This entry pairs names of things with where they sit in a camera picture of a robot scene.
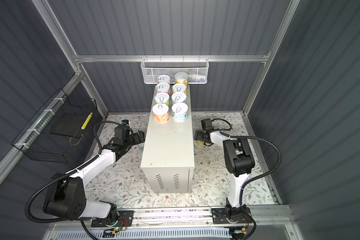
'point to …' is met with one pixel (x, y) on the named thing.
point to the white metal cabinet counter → (168, 163)
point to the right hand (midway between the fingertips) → (203, 137)
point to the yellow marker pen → (87, 119)
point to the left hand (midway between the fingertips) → (137, 134)
